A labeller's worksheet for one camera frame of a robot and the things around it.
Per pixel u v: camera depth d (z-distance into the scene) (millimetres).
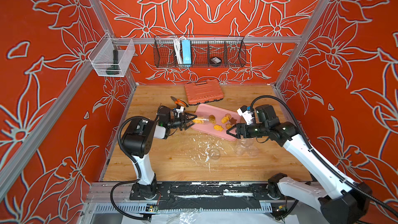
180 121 828
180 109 899
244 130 628
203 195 727
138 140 503
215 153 856
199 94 1081
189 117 856
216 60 953
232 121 976
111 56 890
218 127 948
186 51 892
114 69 799
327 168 417
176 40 875
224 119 976
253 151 876
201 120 898
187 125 881
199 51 977
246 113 676
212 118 976
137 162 536
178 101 1085
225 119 978
